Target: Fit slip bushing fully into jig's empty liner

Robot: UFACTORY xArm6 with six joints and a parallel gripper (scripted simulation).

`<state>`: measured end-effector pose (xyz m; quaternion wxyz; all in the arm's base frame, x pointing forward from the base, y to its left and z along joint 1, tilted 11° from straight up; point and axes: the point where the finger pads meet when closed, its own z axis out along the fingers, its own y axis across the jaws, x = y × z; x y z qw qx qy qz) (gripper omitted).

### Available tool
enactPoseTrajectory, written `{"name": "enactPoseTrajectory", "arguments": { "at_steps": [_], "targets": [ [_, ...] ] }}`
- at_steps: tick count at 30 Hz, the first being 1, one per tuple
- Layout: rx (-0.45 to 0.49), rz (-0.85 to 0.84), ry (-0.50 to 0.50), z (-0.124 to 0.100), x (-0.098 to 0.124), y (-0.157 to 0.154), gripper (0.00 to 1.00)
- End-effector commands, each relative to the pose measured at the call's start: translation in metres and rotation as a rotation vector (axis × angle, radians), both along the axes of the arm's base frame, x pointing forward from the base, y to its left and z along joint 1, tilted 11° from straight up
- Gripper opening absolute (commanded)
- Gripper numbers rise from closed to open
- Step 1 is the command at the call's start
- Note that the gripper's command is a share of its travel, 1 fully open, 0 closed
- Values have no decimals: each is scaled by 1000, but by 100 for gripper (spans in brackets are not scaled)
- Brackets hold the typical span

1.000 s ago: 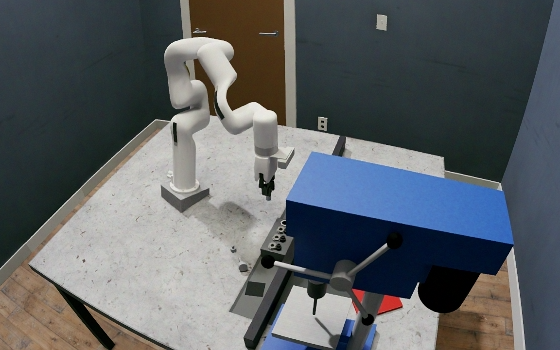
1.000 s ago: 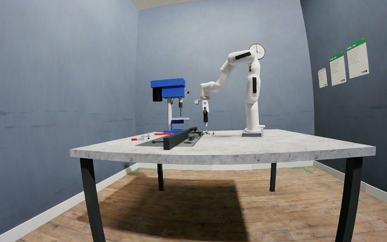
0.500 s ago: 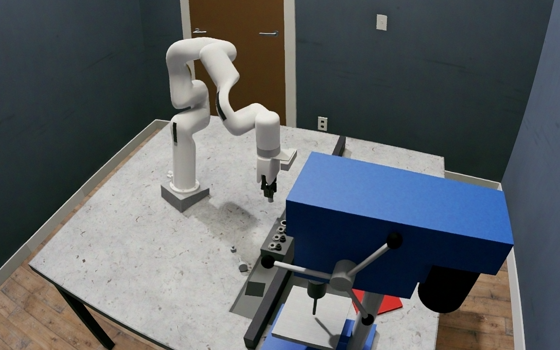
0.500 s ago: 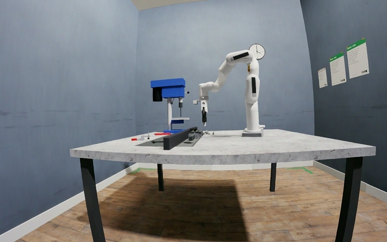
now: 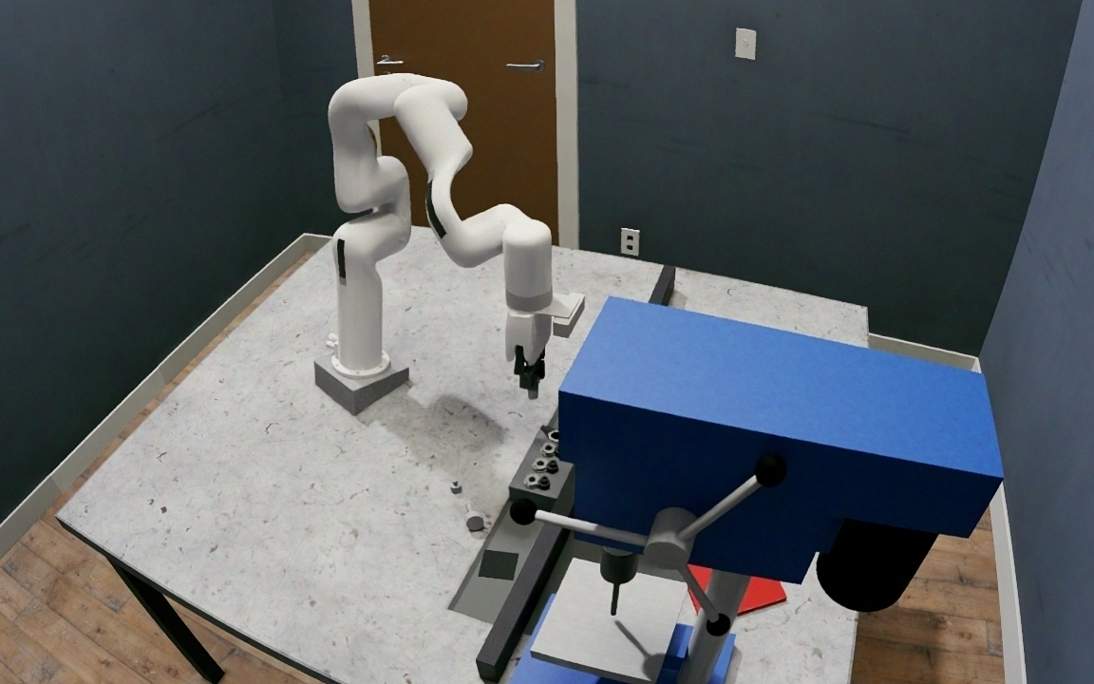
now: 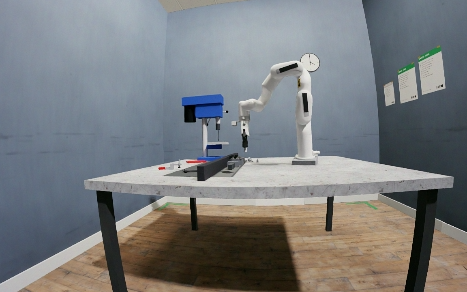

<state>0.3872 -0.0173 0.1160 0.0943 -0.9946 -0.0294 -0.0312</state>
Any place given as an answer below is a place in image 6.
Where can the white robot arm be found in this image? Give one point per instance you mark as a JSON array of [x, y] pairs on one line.
[[304, 102]]

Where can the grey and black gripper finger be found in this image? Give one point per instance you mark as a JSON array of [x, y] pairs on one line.
[[244, 138]]

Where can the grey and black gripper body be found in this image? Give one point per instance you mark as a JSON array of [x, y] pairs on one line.
[[245, 125]]

